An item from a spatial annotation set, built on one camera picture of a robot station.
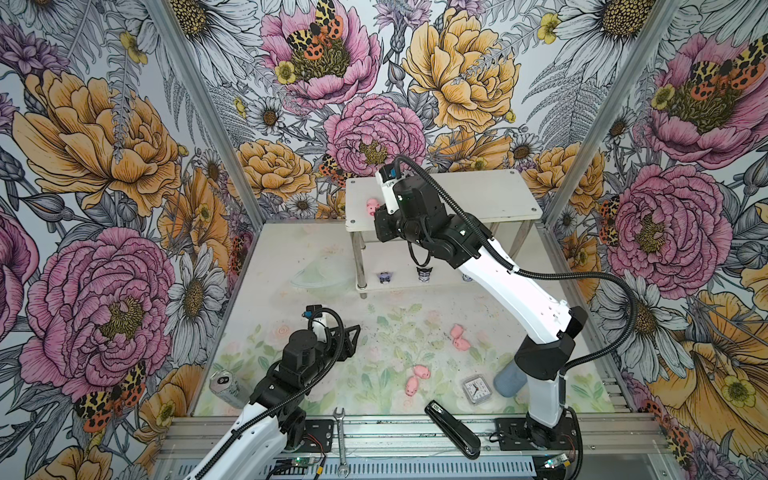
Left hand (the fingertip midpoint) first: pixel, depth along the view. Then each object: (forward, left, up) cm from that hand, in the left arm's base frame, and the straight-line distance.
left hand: (349, 337), depth 82 cm
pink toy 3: (-7, -19, -7) cm, 22 cm away
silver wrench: (-28, 0, -9) cm, 29 cm away
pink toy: (+5, -31, -8) cm, 32 cm away
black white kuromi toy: (+19, -22, +2) cm, 29 cm away
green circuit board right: (-28, -48, -9) cm, 57 cm away
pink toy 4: (-11, -17, -8) cm, 21 cm away
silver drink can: (-13, +27, +5) cm, 30 cm away
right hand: (+15, -9, +29) cm, 34 cm away
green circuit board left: (-26, +10, -9) cm, 30 cm away
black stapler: (-22, -26, -4) cm, 34 cm away
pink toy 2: (+1, -32, -8) cm, 33 cm away
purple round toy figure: (+19, -9, 0) cm, 21 cm away
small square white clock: (-12, -34, -6) cm, 36 cm away
